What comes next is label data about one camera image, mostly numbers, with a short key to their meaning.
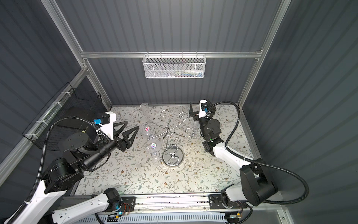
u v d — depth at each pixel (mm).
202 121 682
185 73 912
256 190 424
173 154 876
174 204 754
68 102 763
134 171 850
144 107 946
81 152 359
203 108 617
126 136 464
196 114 680
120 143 468
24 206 365
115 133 475
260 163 443
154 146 612
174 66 1236
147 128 668
